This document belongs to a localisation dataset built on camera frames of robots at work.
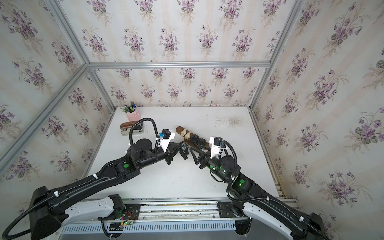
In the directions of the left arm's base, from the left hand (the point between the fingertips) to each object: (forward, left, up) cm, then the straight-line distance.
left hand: (184, 144), depth 67 cm
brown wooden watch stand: (+26, +5, -24) cm, 36 cm away
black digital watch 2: (+15, -5, -18) cm, 24 cm away
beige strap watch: (+18, -1, -18) cm, 26 cm away
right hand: (-2, -6, -1) cm, 6 cm away
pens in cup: (+39, +41, -17) cm, 59 cm away
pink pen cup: (+35, +37, -20) cm, 55 cm away
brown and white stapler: (+29, +43, -25) cm, 57 cm away
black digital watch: (+12, -10, -17) cm, 23 cm away
